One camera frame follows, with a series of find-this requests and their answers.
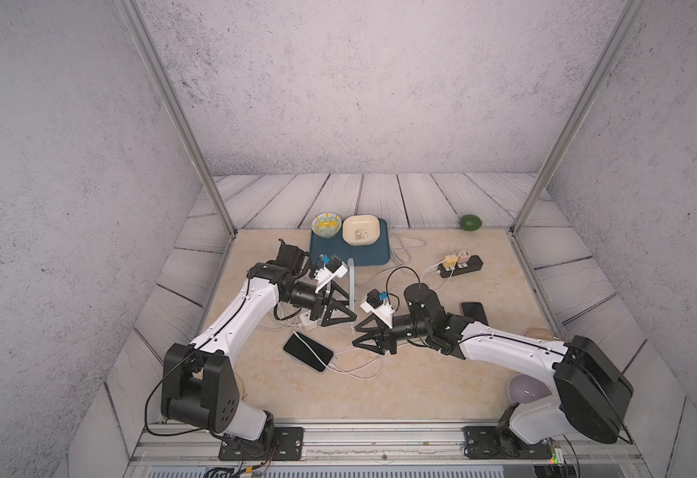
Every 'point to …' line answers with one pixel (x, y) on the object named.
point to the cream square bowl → (360, 230)
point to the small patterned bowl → (327, 225)
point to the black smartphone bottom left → (296, 347)
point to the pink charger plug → (464, 257)
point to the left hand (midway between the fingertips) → (353, 310)
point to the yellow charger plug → (450, 261)
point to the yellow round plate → (239, 388)
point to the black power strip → (475, 264)
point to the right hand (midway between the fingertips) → (358, 338)
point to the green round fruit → (470, 222)
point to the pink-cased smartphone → (474, 311)
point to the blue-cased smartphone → (351, 302)
